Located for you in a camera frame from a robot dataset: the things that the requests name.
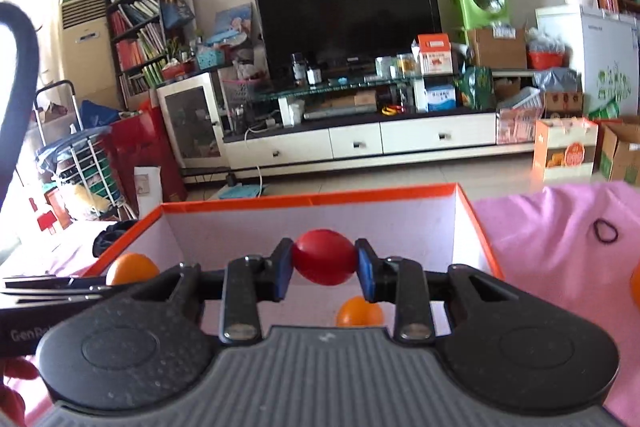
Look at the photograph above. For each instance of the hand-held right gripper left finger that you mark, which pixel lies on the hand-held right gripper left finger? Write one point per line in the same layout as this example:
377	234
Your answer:
282	269

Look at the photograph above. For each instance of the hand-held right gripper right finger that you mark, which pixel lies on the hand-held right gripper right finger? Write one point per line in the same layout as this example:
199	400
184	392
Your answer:
365	272

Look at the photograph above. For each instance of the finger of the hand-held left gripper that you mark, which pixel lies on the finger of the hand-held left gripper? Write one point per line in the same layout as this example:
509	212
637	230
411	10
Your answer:
50	282
50	296

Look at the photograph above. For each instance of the orange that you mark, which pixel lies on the orange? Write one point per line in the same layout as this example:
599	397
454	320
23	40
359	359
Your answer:
636	287
357	313
132	269

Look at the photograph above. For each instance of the red apple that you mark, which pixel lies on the red apple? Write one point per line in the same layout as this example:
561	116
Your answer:
325	257

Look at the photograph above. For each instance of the orange cardboard box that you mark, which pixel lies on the orange cardboard box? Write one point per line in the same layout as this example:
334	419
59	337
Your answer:
350	212

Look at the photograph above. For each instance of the person's left hand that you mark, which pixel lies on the person's left hand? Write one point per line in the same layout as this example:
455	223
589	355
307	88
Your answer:
10	397

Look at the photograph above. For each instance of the black cloth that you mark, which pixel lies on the black cloth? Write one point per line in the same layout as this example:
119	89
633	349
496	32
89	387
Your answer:
112	237

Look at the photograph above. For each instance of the blue floor mat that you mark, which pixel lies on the blue floor mat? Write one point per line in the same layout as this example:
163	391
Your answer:
242	192

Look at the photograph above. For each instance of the white paper bag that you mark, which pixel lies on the white paper bag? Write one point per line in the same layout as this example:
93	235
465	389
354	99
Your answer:
147	192

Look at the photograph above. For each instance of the white TV stand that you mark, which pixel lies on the white TV stand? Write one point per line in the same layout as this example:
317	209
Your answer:
430	137

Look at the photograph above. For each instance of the red shopping bag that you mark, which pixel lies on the red shopping bag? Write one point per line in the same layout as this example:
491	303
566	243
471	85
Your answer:
140	137

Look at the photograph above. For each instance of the white glass-door cabinet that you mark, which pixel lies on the white glass-door cabinet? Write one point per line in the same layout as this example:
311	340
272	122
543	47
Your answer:
192	122

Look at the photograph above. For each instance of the pink plastic basket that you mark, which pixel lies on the pink plastic basket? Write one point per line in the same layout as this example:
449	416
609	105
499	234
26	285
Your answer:
236	91

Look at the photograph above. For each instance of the pink floral blanket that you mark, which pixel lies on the pink floral blanket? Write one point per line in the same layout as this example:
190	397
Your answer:
550	232

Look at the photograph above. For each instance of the blue and white box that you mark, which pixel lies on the blue and white box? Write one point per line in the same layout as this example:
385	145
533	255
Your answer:
442	97

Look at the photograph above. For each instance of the green snack bag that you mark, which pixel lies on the green snack bag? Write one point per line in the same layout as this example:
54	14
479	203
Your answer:
475	87

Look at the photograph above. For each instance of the teal plastic basket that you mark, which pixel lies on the teal plastic basket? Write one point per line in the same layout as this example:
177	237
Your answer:
212	58

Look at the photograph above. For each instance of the orange and white carton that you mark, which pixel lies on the orange and white carton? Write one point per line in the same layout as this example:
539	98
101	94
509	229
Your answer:
435	57

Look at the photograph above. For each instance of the standing air conditioner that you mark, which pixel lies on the standing air conditioner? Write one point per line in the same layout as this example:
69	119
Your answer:
85	57

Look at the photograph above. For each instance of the orange printed carton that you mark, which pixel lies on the orange printed carton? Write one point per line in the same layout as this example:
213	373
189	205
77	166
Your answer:
565	152

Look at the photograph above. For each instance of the blue picture board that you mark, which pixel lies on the blue picture board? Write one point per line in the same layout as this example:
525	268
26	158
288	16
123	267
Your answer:
234	22

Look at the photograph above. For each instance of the brown cardboard box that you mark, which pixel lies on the brown cardboard box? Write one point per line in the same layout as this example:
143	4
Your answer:
500	49

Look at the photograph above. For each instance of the dark bookshelf with books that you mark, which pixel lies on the dark bookshelf with books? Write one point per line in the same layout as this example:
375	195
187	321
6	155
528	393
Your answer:
135	32

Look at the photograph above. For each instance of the black television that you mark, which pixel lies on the black television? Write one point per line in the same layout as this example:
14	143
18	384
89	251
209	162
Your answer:
350	7

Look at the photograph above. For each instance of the red plastic basin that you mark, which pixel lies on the red plastic basin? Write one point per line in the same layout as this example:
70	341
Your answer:
547	61

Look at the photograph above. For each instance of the green printed cardboard box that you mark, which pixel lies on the green printed cardboard box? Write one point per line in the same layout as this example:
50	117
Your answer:
622	152

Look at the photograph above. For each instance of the white chest freezer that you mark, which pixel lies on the white chest freezer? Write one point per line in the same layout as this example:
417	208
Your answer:
600	47

